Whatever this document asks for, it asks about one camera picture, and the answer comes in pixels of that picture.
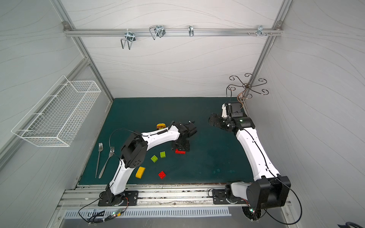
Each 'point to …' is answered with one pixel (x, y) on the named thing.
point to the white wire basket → (50, 124)
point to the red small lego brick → (162, 175)
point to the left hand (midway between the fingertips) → (183, 151)
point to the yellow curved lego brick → (163, 125)
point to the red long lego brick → (177, 151)
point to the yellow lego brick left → (140, 172)
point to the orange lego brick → (158, 127)
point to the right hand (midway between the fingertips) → (216, 120)
